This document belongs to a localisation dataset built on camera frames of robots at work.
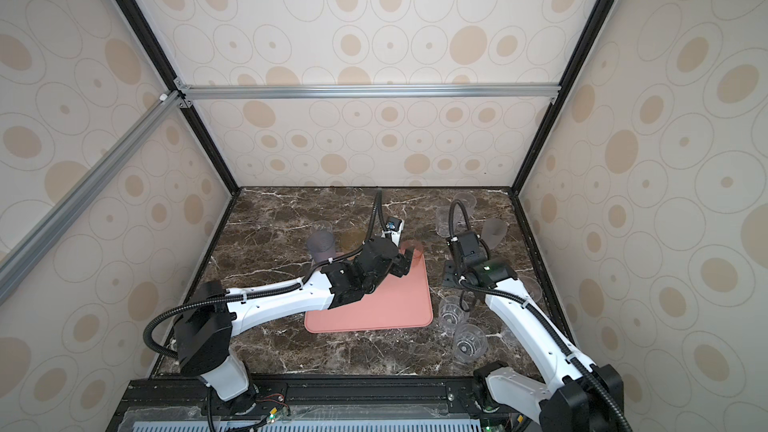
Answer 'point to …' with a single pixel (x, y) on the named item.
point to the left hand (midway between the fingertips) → (413, 242)
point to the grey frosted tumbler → (321, 241)
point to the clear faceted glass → (451, 313)
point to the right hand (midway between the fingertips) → (456, 272)
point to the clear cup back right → (469, 202)
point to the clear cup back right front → (442, 221)
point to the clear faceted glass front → (470, 343)
